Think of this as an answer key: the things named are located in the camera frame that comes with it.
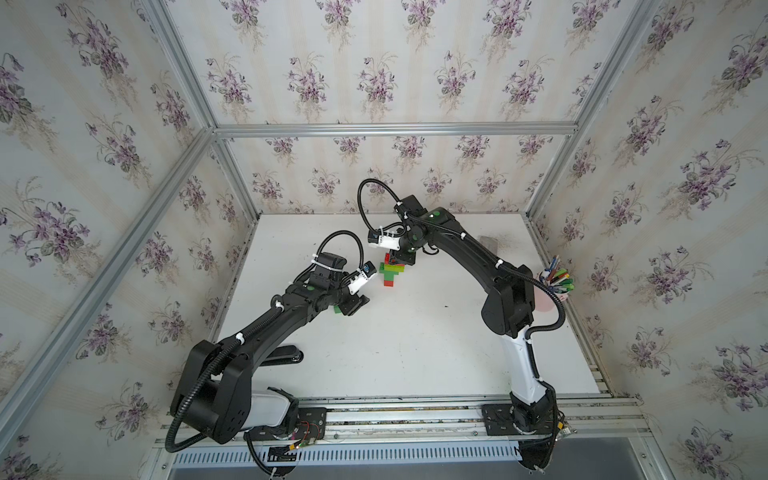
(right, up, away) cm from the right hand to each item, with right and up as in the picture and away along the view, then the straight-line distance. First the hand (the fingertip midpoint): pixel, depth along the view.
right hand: (398, 251), depth 91 cm
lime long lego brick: (-2, -5, -1) cm, 5 cm away
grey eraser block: (+36, +3, +18) cm, 40 cm away
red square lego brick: (-3, -11, +7) cm, 13 cm away
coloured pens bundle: (+49, -8, -1) cm, 49 cm away
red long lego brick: (-3, -2, -1) cm, 4 cm away
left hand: (-11, -11, -5) cm, 17 cm away
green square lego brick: (-16, -15, -14) cm, 26 cm away
